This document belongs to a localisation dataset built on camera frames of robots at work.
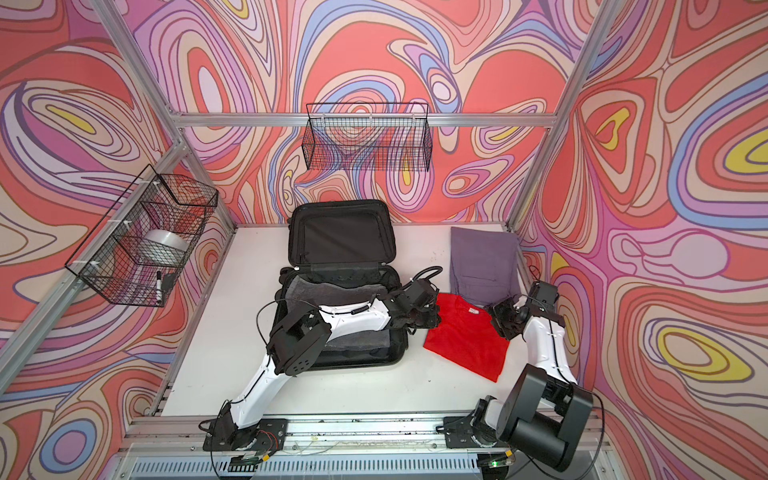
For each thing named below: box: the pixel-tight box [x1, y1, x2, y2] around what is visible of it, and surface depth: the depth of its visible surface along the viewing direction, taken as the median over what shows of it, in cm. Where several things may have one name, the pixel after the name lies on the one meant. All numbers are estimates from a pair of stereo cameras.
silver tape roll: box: [145, 229, 189, 253], surface depth 75 cm
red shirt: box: [424, 293, 510, 383], surface depth 88 cm
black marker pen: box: [156, 271, 163, 305], surface depth 73 cm
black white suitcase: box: [274, 200, 408, 370], surface depth 98 cm
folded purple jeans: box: [450, 227, 520, 309], surface depth 106 cm
